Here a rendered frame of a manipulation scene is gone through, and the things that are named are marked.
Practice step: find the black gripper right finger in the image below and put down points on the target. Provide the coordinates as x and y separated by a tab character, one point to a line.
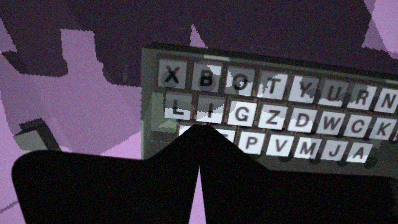
239	190

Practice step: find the grey keyboard with white letter keys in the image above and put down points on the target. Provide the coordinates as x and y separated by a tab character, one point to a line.
287	114

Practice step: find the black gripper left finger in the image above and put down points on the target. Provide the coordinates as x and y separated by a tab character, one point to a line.
93	189

